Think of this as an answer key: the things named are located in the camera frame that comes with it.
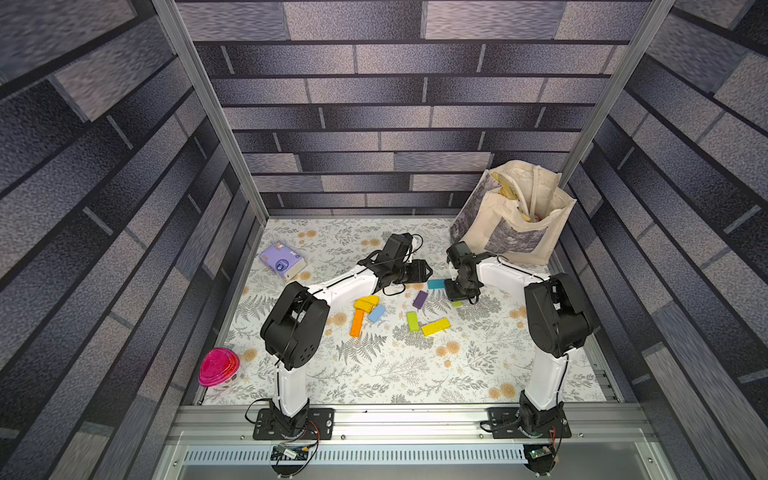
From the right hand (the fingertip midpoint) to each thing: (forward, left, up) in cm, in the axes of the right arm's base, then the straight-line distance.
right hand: (454, 293), depth 98 cm
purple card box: (+8, +58, +6) cm, 59 cm away
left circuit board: (-45, +47, 0) cm, 65 cm away
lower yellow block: (-6, +30, +1) cm, 31 cm away
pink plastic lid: (-28, +65, +10) cm, 72 cm away
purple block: (-2, +12, 0) cm, 12 cm away
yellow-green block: (-12, +7, 0) cm, 14 cm away
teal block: (+3, +6, 0) cm, 7 cm away
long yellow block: (-4, +27, +2) cm, 28 cm away
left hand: (+1, +10, +13) cm, 16 cm away
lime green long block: (-11, +14, -1) cm, 18 cm away
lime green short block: (-4, 0, 0) cm, 4 cm away
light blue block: (-8, +26, +1) cm, 27 cm away
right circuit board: (-43, -17, -4) cm, 46 cm away
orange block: (-11, +32, 0) cm, 34 cm away
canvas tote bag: (+13, -16, +25) cm, 33 cm away
